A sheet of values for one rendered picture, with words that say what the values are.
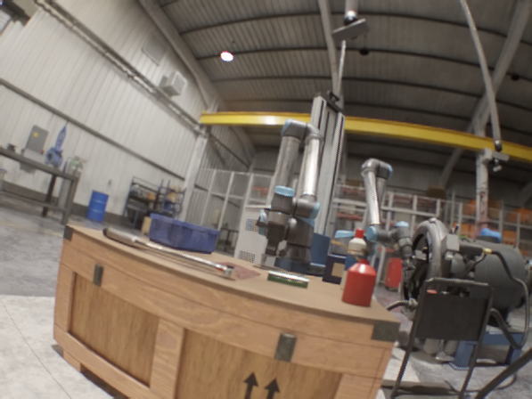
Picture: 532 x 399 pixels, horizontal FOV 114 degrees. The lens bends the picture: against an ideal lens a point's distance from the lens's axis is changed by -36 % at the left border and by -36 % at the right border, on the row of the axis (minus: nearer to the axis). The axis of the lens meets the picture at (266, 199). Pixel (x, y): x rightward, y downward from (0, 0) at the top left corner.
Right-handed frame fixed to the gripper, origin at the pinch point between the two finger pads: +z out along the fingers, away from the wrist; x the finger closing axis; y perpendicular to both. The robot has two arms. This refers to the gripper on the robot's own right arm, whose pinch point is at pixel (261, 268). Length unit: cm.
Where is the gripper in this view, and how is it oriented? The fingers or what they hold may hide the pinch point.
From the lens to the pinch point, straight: 117.4
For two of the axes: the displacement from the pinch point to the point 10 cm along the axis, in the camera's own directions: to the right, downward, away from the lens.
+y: 9.6, 1.8, -2.1
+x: 1.8, 2.1, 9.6
